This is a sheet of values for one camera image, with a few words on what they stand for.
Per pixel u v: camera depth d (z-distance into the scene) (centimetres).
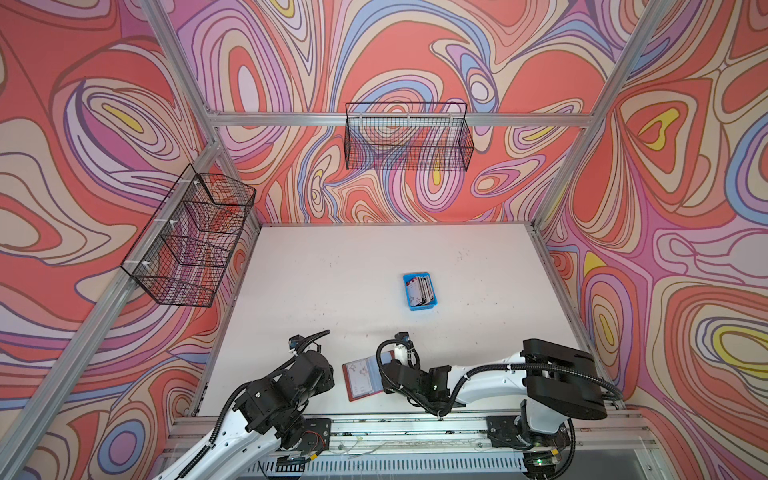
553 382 44
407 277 101
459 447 72
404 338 74
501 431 73
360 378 82
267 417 51
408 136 96
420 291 96
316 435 72
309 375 56
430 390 61
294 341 70
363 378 82
